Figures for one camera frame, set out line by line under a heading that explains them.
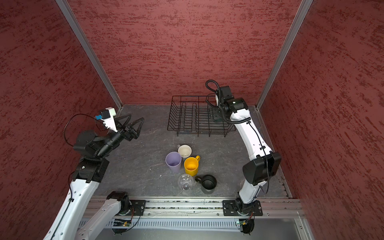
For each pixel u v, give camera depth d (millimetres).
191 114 1093
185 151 897
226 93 598
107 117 521
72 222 402
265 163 432
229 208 741
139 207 736
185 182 816
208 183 813
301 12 725
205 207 757
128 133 550
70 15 729
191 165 874
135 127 565
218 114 726
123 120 639
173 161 843
